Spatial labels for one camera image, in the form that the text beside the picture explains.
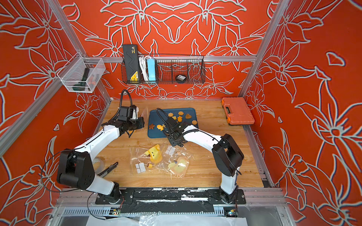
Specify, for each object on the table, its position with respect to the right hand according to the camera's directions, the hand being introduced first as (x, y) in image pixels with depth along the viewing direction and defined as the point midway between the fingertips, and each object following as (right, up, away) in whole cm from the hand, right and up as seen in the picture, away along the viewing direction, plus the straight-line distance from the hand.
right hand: (171, 140), depth 87 cm
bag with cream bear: (-18, +16, +5) cm, 24 cm away
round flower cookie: (-9, +7, +13) cm, 17 cm away
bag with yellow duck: (-18, -12, 0) cm, 22 cm away
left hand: (-17, +12, +2) cm, 21 cm away
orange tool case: (+50, +19, +20) cm, 57 cm away
